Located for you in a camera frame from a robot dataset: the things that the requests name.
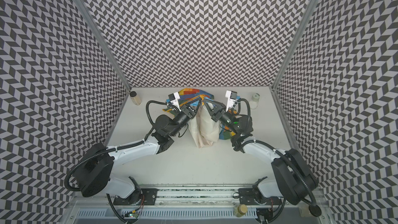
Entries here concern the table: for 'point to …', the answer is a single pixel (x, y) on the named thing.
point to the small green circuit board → (133, 215)
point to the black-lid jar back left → (136, 98)
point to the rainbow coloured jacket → (204, 129)
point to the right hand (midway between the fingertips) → (205, 102)
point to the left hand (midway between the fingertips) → (203, 99)
